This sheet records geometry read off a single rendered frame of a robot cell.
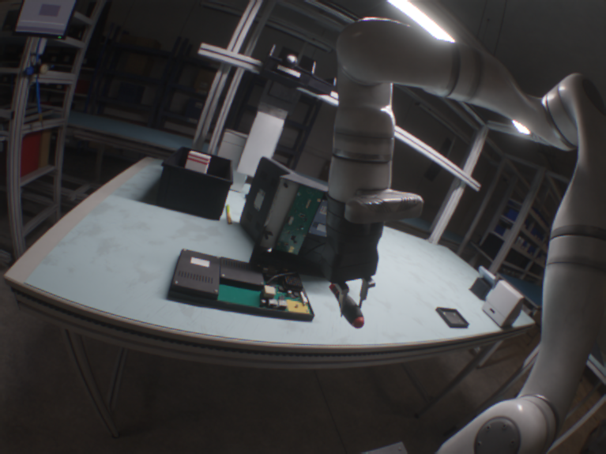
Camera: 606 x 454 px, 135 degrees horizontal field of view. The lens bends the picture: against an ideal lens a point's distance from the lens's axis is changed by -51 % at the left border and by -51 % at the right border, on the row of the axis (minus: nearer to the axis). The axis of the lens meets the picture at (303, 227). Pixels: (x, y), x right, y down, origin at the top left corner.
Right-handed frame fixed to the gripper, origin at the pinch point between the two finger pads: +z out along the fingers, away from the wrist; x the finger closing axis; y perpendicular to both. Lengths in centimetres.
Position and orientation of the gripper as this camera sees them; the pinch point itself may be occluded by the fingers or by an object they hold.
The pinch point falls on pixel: (349, 313)
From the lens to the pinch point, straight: 39.7
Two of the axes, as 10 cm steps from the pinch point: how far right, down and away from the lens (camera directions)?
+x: -9.6, 1.1, -2.7
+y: -2.9, -4.4, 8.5
